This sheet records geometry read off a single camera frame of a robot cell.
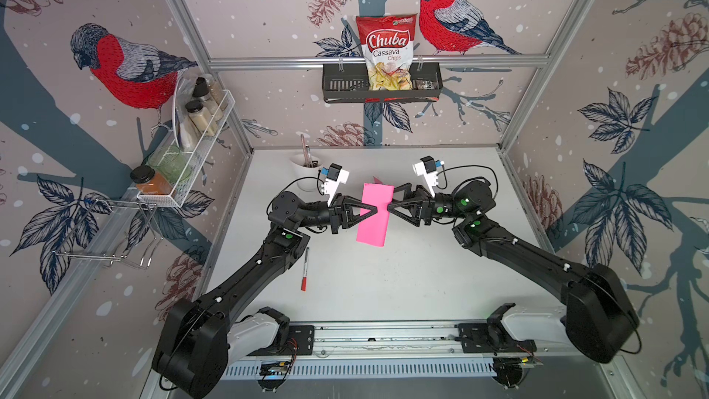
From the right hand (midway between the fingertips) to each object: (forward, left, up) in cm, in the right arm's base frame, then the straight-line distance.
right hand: (387, 205), depth 63 cm
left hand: (-3, +3, +1) cm, 4 cm away
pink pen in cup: (+37, +30, -20) cm, 52 cm away
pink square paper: (-4, +3, -3) cm, 6 cm away
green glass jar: (+12, +59, 0) cm, 60 cm away
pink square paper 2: (+31, +2, -31) cm, 44 cm away
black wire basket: (+50, +13, +1) cm, 52 cm away
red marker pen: (-7, +25, -34) cm, 43 cm away
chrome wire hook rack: (-5, +53, +3) cm, 54 cm away
